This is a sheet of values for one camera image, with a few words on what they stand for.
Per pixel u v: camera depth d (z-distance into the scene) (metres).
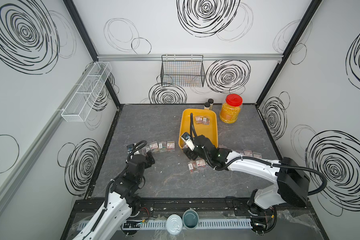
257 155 0.91
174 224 0.65
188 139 0.68
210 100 1.13
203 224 0.64
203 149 0.59
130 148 0.68
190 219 0.71
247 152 0.92
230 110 1.01
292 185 0.42
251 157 0.70
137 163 0.59
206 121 1.08
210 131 1.04
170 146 0.94
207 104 1.09
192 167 0.86
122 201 0.52
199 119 1.08
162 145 0.94
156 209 0.74
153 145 0.94
